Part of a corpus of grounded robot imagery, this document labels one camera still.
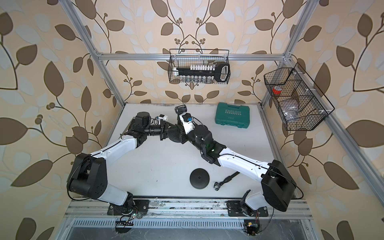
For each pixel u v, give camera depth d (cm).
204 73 86
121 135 99
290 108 73
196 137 56
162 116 82
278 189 42
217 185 80
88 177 44
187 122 62
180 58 91
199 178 82
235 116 108
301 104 73
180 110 63
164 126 73
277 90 87
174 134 75
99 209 75
